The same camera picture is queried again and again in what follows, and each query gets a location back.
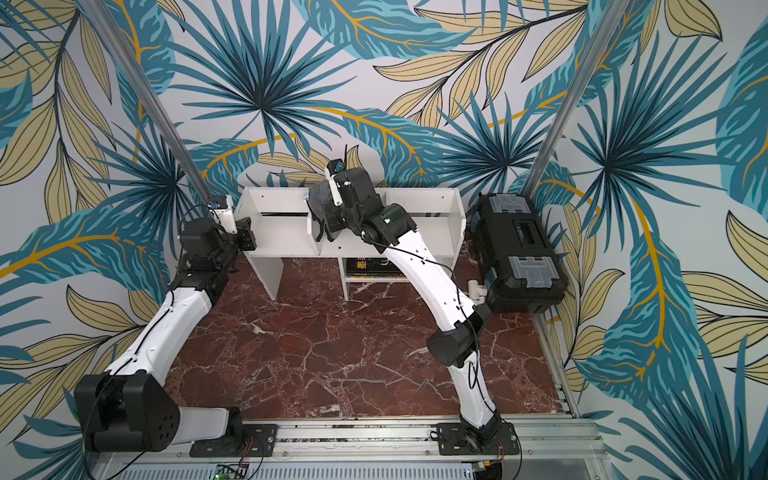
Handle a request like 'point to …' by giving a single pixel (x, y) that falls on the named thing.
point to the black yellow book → (373, 268)
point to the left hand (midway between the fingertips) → (247, 221)
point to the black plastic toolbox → (517, 254)
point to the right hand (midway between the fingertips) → (332, 204)
